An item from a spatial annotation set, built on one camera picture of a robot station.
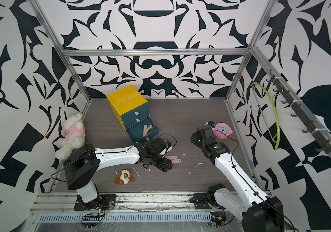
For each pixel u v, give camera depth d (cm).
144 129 100
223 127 100
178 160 87
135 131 97
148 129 99
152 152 67
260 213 38
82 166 45
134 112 87
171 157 89
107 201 74
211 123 73
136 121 94
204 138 60
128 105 86
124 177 79
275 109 69
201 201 75
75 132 89
